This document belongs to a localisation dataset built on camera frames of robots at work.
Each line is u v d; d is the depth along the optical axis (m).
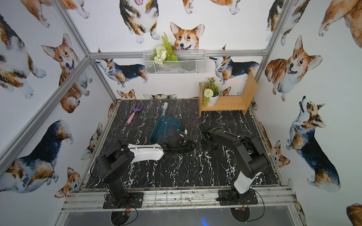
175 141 0.69
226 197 0.74
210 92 0.95
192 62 0.93
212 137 0.67
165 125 1.04
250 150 0.53
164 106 1.16
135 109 1.16
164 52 0.78
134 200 0.73
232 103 1.09
